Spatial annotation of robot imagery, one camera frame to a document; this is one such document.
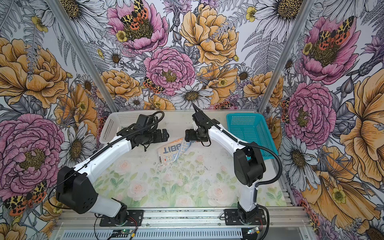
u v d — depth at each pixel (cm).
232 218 74
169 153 97
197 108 67
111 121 105
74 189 42
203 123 70
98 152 49
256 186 53
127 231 71
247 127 112
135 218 74
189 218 76
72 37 81
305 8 72
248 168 50
